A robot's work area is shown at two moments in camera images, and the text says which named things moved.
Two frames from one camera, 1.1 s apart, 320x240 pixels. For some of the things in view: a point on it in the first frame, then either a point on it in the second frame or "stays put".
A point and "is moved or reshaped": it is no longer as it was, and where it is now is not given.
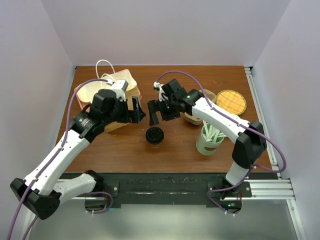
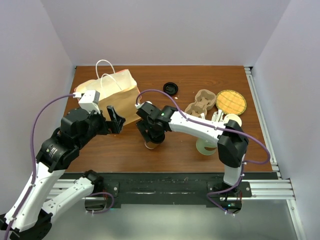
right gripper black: x=155 y=105 to x=143 y=125
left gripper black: x=129 y=116 to x=114 y=125
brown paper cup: x=155 y=145 is moved or reshaped
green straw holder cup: x=209 y=139 stays put
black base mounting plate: x=161 y=188 stays put
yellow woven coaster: x=232 y=101 stays put
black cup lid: x=154 y=135 stays put
